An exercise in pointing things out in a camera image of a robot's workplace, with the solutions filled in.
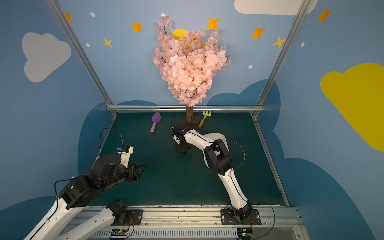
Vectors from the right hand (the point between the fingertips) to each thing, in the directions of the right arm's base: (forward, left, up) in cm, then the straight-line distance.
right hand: (184, 148), depth 101 cm
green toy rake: (+35, -14, -1) cm, 38 cm away
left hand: (-24, +17, +24) cm, 37 cm away
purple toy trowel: (+27, +26, 0) cm, 37 cm away
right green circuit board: (-45, -35, -3) cm, 57 cm away
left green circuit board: (-49, +27, -1) cm, 56 cm away
